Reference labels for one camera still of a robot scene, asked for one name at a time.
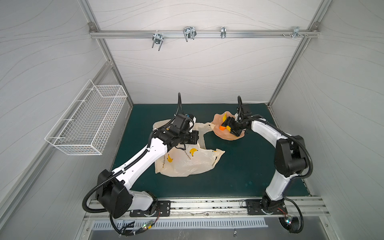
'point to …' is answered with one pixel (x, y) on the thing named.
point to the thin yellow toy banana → (224, 117)
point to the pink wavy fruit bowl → (217, 120)
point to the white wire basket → (88, 119)
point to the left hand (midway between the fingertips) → (201, 135)
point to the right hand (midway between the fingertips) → (227, 123)
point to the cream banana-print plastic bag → (189, 159)
